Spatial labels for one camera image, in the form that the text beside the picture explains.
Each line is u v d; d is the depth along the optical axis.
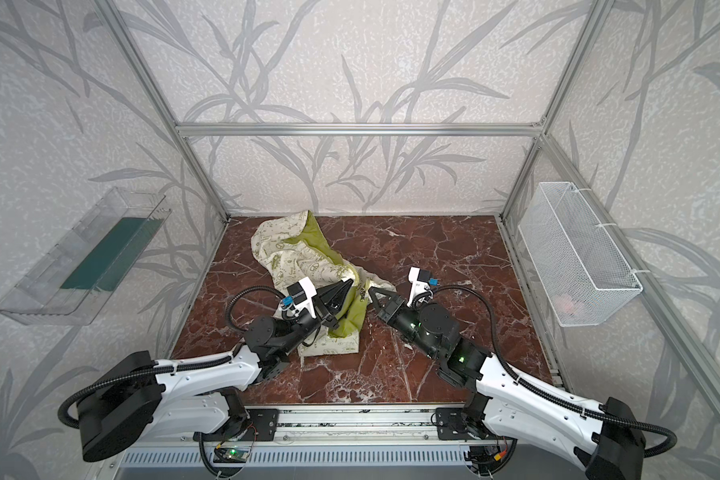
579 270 0.61
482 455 0.79
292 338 0.57
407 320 0.61
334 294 0.62
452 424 0.74
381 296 0.69
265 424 0.74
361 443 0.72
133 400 0.41
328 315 0.59
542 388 0.46
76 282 0.63
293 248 1.08
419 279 0.64
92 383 0.44
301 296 0.55
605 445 0.40
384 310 0.60
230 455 0.71
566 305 0.72
